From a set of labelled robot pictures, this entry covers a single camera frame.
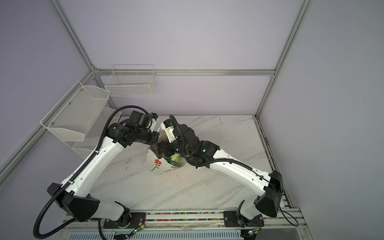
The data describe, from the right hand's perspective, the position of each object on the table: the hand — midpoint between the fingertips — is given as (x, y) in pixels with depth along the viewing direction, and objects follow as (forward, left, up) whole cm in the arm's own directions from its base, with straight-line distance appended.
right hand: (156, 143), depth 65 cm
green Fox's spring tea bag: (0, -6, -14) cm, 15 cm away
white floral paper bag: (-2, +5, -17) cm, 18 cm away
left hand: (+7, +3, -6) cm, 10 cm away
